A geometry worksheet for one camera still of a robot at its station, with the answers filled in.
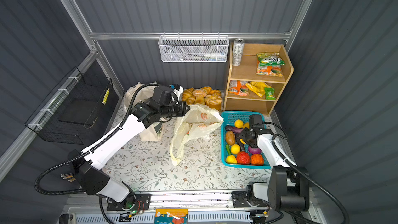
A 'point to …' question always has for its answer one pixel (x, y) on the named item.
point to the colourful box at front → (171, 216)
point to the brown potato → (230, 138)
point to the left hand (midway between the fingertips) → (191, 107)
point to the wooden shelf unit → (247, 72)
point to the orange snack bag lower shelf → (239, 87)
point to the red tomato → (243, 157)
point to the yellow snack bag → (258, 87)
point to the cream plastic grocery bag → (198, 122)
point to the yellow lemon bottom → (231, 159)
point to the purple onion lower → (254, 150)
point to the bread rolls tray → (205, 95)
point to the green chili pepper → (228, 149)
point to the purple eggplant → (233, 129)
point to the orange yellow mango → (246, 125)
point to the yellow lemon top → (239, 123)
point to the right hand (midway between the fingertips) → (246, 137)
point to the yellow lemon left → (235, 149)
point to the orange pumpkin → (257, 159)
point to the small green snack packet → (269, 93)
